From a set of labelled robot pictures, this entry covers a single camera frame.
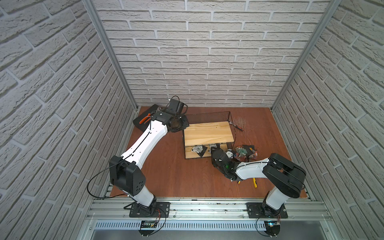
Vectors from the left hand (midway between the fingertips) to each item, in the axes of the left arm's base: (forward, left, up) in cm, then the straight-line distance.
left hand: (188, 121), depth 82 cm
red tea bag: (-11, -42, -20) cm, 48 cm away
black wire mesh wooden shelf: (-2, -11, -6) cm, 13 cm away
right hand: (-8, -13, -17) cm, 23 cm away
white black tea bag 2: (-5, -14, -19) cm, 24 cm away
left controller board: (-46, +20, -26) cm, 57 cm away
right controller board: (-47, -41, -22) cm, 67 cm away
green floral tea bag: (-9, -32, -17) cm, 37 cm away
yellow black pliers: (-28, -38, -21) cm, 51 cm away
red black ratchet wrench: (+13, -35, -21) cm, 43 cm away
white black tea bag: (-6, -7, -21) cm, 23 cm away
